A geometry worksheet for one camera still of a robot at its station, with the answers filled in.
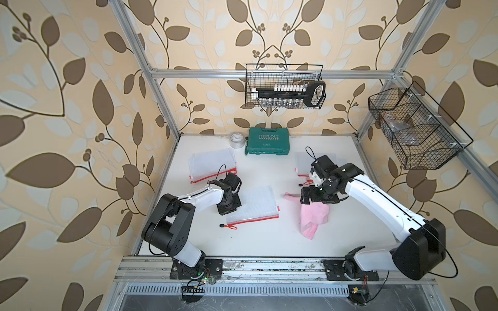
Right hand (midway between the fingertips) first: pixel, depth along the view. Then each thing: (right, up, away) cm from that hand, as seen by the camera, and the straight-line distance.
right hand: (312, 200), depth 79 cm
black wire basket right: (+41, +26, -7) cm, 48 cm away
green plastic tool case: (-16, +27, +33) cm, 45 cm away
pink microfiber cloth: (-1, -6, -1) cm, 6 cm away
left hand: (-34, -5, +11) cm, 36 cm away
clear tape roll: (-35, +27, +38) cm, 58 cm away
